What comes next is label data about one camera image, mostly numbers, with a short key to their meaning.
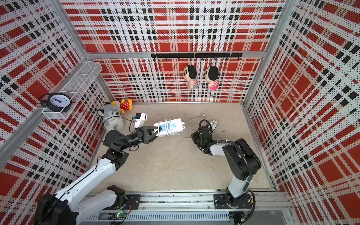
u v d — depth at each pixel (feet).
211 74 3.06
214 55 2.91
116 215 2.29
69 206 1.32
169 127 2.01
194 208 2.40
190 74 2.99
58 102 2.10
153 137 2.02
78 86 2.64
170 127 2.05
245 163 1.45
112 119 3.09
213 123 3.19
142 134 1.91
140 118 2.07
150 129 2.00
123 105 3.76
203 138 2.45
